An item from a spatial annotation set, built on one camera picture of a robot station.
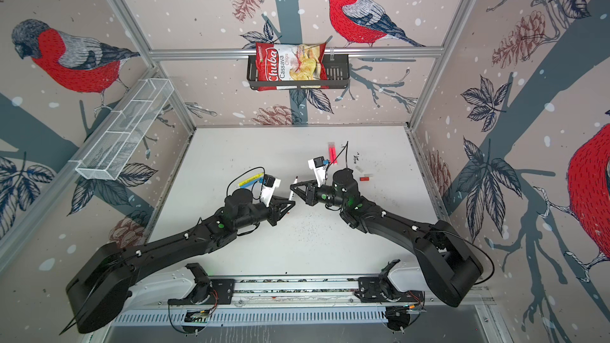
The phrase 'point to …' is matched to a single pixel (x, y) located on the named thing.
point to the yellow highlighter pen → (254, 177)
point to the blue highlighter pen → (260, 180)
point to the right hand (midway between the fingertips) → (288, 193)
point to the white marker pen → (293, 192)
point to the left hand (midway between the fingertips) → (292, 204)
